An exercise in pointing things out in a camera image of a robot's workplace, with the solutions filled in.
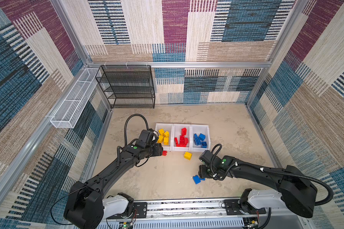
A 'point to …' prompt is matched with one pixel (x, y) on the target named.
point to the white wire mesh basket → (68, 112)
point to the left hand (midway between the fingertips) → (160, 149)
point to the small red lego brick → (164, 152)
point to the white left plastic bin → (167, 127)
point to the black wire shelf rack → (127, 86)
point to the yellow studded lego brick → (166, 134)
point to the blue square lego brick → (195, 136)
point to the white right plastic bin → (198, 129)
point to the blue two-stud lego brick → (197, 141)
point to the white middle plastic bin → (177, 133)
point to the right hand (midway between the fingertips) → (205, 175)
